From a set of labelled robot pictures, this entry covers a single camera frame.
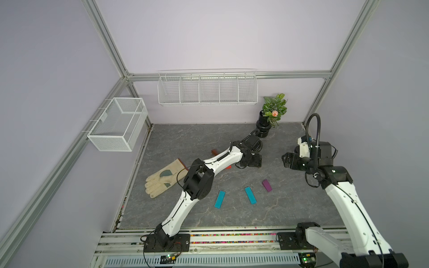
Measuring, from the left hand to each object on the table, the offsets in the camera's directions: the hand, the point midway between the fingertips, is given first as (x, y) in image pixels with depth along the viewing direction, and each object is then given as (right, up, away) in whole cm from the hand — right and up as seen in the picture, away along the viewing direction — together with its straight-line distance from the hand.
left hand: (257, 165), depth 92 cm
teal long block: (-21, -16, -7) cm, 27 cm away
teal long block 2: (-5, -15, -5) cm, 16 cm away
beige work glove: (-54, -9, 0) cm, 55 cm away
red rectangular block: (-17, +3, -25) cm, 31 cm away
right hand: (+12, +6, -14) cm, 20 cm away
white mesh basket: (-73, +21, -7) cm, 76 cm away
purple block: (+5, -11, -1) cm, 12 cm away
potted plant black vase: (+10, +32, +5) cm, 34 cm away
